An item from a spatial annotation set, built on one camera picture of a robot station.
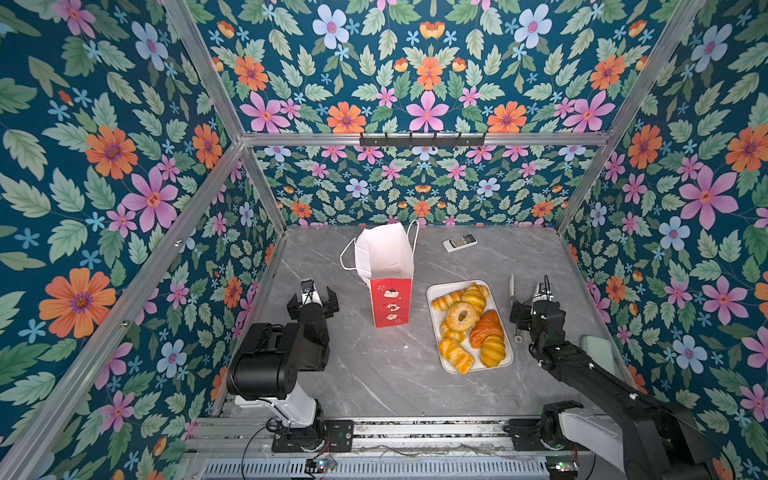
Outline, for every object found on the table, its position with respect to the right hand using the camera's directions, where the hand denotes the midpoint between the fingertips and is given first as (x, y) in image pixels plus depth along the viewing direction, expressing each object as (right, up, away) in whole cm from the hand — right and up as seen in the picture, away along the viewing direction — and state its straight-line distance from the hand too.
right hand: (533, 303), depth 88 cm
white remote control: (-18, +19, +26) cm, 37 cm away
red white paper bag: (-45, +13, +6) cm, 47 cm away
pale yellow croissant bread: (-16, +2, +4) cm, 17 cm away
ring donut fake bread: (-20, -5, -2) cm, 20 cm away
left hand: (-67, +6, +2) cm, 67 cm away
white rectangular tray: (-28, -6, +7) cm, 29 cm away
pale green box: (+19, -13, -2) cm, 23 cm away
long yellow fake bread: (-24, 0, +8) cm, 26 cm away
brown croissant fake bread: (-13, -6, +1) cm, 15 cm away
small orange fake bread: (-14, -13, -5) cm, 19 cm away
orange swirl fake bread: (-25, -13, -6) cm, 29 cm away
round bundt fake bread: (-26, -9, -1) cm, 27 cm away
